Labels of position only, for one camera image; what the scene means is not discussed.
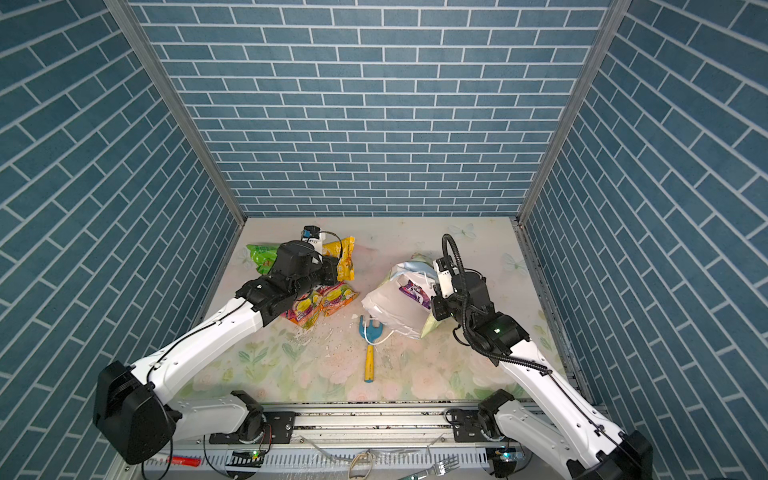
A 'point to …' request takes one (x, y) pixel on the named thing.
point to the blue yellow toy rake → (370, 333)
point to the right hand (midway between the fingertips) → (433, 283)
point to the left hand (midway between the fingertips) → (340, 260)
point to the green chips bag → (263, 256)
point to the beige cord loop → (355, 459)
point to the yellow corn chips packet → (345, 267)
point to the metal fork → (439, 469)
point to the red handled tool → (182, 460)
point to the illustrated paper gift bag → (402, 300)
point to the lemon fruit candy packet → (323, 299)
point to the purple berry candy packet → (417, 293)
